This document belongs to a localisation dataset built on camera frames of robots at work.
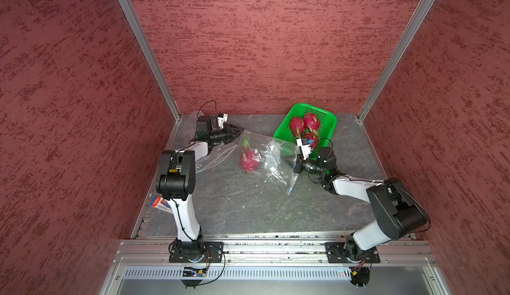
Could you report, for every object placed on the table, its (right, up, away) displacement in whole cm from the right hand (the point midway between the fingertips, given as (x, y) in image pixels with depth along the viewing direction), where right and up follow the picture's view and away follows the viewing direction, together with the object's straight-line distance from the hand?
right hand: (282, 161), depth 85 cm
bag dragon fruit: (+17, +11, +15) cm, 25 cm away
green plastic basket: (+29, +19, +25) cm, 43 cm away
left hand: (-18, +13, +7) cm, 23 cm away
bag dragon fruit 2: (-15, 0, +3) cm, 15 cm away
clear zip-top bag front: (-32, +2, +12) cm, 34 cm away
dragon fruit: (+19, +19, +23) cm, 36 cm away
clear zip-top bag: (-5, 0, +1) cm, 5 cm away
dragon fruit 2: (+11, +17, +21) cm, 29 cm away
